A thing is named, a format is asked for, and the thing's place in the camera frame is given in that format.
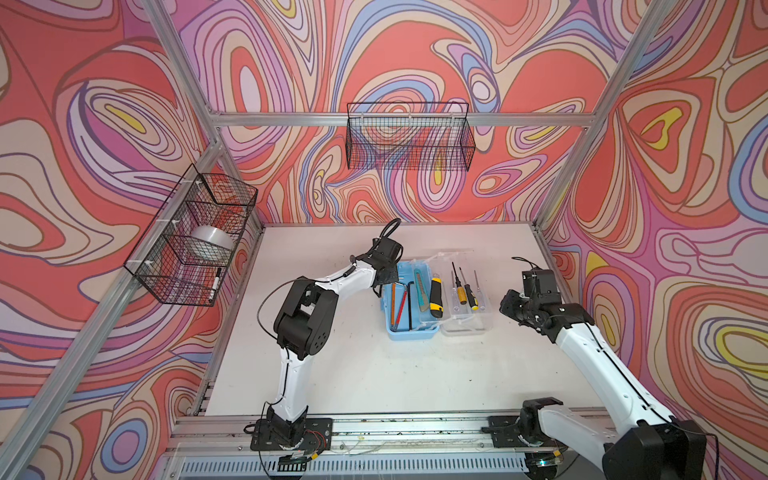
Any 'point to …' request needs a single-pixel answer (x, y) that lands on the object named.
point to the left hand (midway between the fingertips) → (392, 272)
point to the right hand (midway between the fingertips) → (507, 311)
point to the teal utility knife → (421, 291)
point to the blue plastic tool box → (423, 324)
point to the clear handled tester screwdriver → (480, 296)
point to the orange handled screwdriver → (461, 290)
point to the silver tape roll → (213, 235)
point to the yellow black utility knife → (435, 304)
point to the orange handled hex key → (394, 293)
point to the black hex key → (409, 306)
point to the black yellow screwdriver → (470, 295)
